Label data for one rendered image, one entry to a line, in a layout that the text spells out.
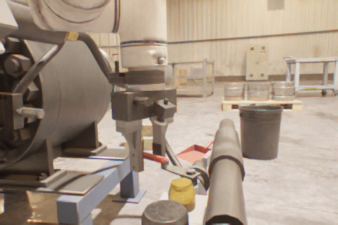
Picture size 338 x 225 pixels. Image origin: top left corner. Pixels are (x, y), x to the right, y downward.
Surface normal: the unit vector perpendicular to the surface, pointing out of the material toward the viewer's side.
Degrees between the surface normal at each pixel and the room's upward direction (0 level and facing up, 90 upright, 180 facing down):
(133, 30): 92
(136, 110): 90
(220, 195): 15
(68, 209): 90
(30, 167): 90
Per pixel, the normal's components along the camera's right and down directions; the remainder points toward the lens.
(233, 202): 0.22, -0.95
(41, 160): -0.22, 0.15
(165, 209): -0.03, -0.99
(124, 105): -0.66, 0.13
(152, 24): 0.51, 0.11
